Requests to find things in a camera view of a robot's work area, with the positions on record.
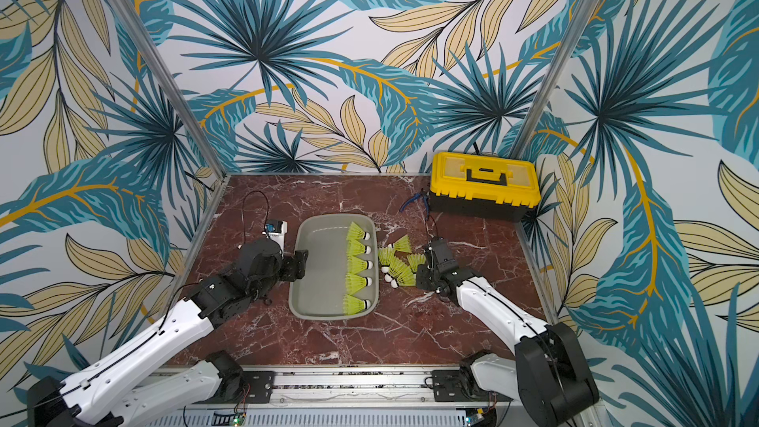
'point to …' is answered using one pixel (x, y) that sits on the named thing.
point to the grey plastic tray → (321, 295)
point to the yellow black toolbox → (483, 185)
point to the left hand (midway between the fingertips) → (294, 256)
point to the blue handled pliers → (425, 195)
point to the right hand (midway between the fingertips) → (425, 275)
